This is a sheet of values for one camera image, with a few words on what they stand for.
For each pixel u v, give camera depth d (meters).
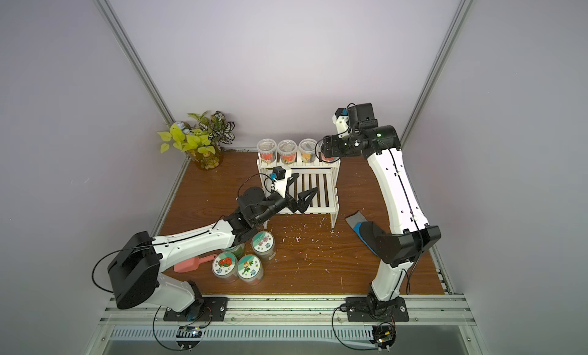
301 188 0.71
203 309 0.67
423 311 0.74
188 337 0.72
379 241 0.89
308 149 0.75
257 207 0.57
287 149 0.74
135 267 0.42
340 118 0.66
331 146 0.64
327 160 0.79
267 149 0.74
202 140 0.96
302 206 0.65
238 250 0.82
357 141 0.50
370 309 0.65
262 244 0.79
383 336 0.70
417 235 0.43
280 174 0.61
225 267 0.74
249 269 0.74
